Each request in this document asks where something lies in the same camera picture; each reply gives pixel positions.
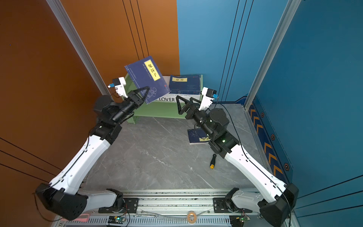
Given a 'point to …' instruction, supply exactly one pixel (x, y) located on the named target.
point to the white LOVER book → (172, 98)
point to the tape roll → (191, 217)
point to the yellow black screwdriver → (212, 162)
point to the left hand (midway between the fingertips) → (149, 87)
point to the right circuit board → (237, 221)
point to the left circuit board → (116, 219)
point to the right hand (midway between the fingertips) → (181, 98)
